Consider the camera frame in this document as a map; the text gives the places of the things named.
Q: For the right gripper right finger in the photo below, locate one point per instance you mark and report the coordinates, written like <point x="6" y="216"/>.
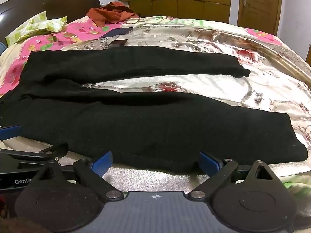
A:
<point x="219" y="173"/>

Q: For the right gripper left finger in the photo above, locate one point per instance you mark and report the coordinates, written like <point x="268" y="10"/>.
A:
<point x="91" y="172"/>

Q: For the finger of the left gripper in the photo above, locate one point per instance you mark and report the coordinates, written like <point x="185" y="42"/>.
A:
<point x="10" y="132"/>

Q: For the black pants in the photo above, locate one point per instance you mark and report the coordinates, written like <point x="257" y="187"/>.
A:
<point x="158" y="130"/>

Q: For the pink floral bed sheet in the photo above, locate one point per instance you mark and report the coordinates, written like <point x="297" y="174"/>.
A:
<point x="13" y="59"/>

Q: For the floral satin quilt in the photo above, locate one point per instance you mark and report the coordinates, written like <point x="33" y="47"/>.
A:
<point x="278" y="79"/>

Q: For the green patterned pillow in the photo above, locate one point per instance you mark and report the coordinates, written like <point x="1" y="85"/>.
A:
<point x="36" y="25"/>

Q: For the black phone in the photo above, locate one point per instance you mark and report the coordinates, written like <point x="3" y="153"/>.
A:
<point x="117" y="43"/>

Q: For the dark wooden headboard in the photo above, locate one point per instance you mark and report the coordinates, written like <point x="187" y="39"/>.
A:
<point x="16" y="12"/>

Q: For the rust orange garment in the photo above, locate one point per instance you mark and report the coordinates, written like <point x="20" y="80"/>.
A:
<point x="111" y="13"/>

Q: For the wooden door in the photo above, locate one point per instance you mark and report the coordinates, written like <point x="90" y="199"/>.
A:
<point x="262" y="15"/>

